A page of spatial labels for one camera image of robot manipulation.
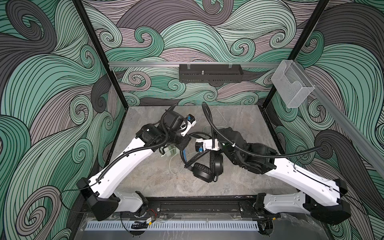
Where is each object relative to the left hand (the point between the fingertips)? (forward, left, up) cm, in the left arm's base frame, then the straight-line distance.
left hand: (188, 137), depth 69 cm
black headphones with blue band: (-17, -6, +2) cm, 18 cm away
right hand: (+1, -12, +8) cm, 15 cm away
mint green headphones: (+4, +11, -22) cm, 24 cm away
